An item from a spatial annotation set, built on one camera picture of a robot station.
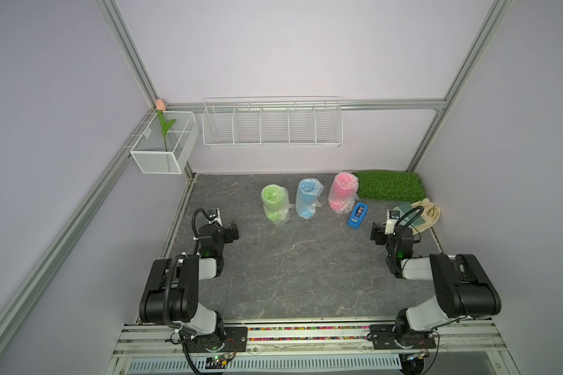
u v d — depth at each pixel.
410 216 0.74
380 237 0.86
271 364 1.58
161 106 0.89
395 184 1.12
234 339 0.73
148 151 0.77
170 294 0.42
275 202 0.90
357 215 1.00
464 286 0.46
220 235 0.81
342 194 0.97
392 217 0.81
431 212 1.06
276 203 0.91
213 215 0.80
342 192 0.96
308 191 0.92
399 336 0.68
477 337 0.75
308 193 0.92
